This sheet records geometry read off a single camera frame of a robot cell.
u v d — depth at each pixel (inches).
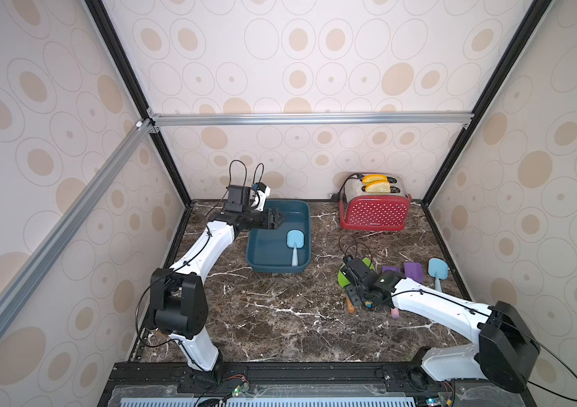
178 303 18.1
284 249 40.5
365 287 25.2
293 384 28.7
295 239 41.7
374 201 38.1
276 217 30.6
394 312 32.8
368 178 39.8
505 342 16.3
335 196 45.9
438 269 38.3
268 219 29.9
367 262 39.2
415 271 37.5
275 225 30.6
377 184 38.3
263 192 31.1
